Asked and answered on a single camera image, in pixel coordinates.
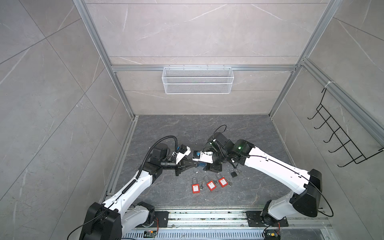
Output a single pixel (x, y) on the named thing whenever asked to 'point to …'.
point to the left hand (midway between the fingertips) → (194, 161)
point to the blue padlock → (201, 164)
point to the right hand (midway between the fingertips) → (205, 160)
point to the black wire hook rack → (344, 141)
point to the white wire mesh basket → (195, 80)
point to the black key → (234, 174)
